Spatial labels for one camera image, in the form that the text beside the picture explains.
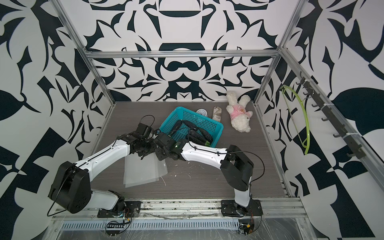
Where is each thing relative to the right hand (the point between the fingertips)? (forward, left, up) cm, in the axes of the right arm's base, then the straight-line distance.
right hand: (158, 148), depth 83 cm
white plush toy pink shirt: (+30, -49, -3) cm, 58 cm away
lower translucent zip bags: (-8, +6, -9) cm, 13 cm away
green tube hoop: (+1, -70, +20) cm, 73 cm away
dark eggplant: (+14, -27, -9) cm, 32 cm away
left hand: (+4, +3, -4) cm, 6 cm away
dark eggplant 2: (+11, -21, -9) cm, 25 cm away
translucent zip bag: (-9, +11, -8) cm, 17 cm away
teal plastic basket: (+18, -32, -6) cm, 37 cm away
